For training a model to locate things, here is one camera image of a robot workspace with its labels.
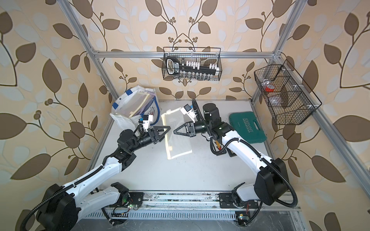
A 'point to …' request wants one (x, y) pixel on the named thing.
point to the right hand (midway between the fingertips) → (174, 133)
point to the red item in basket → (270, 88)
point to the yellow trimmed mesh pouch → (135, 104)
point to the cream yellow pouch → (178, 145)
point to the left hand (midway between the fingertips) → (167, 129)
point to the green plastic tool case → (248, 127)
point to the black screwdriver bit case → (219, 148)
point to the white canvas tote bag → (153, 109)
